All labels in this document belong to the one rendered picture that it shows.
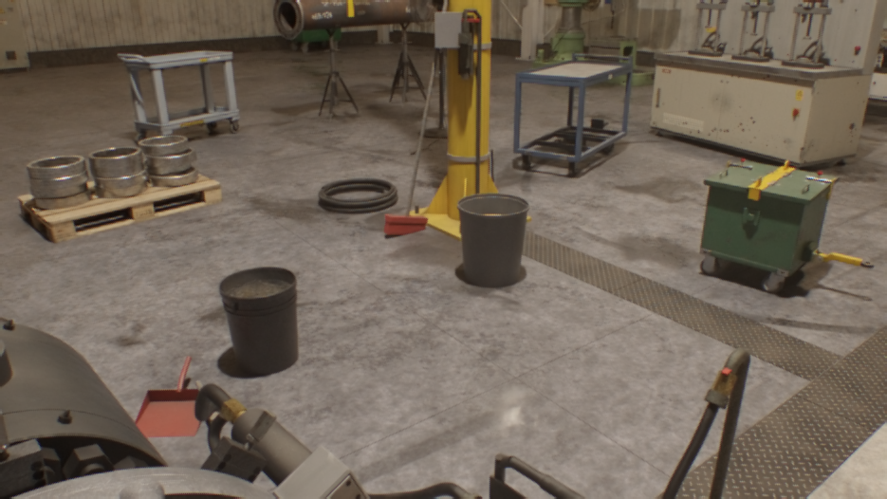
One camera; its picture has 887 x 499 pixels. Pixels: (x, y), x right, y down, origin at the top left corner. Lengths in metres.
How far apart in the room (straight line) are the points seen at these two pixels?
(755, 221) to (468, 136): 1.77
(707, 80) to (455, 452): 5.15
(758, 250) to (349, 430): 2.28
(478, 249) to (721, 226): 1.30
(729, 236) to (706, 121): 3.22
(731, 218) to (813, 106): 2.64
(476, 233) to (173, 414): 1.65
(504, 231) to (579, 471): 1.43
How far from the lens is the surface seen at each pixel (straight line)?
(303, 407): 2.60
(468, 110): 4.15
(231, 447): 0.99
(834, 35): 6.78
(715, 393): 1.83
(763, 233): 3.65
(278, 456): 1.11
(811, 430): 2.74
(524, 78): 5.50
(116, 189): 5.04
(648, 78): 11.26
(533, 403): 2.58
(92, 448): 1.19
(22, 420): 1.20
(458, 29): 4.02
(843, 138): 6.66
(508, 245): 3.36
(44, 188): 4.95
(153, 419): 2.71
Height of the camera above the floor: 1.49
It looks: 22 degrees down
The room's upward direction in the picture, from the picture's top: straight up
